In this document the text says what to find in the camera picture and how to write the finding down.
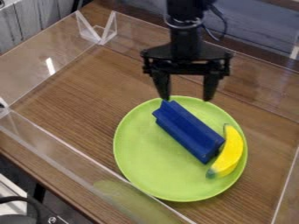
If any clear acrylic enclosure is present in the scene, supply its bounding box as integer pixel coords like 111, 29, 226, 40
0, 9, 299, 224

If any clear acrylic corner bracket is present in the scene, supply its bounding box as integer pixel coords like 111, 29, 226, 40
75, 11, 117, 46

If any black metal base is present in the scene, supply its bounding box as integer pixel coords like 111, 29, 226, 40
28, 199, 69, 224

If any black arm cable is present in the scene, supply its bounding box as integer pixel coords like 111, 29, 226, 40
202, 3, 230, 42

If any green round plate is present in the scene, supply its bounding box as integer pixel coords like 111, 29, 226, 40
113, 98, 248, 202

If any blue block object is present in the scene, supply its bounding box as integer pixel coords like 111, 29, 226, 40
152, 101, 226, 164

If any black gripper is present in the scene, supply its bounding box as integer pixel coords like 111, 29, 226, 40
140, 25, 232, 102

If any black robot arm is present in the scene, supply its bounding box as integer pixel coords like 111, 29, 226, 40
140, 0, 234, 102

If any yellow toy banana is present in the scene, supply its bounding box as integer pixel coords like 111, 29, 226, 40
206, 124, 244, 179

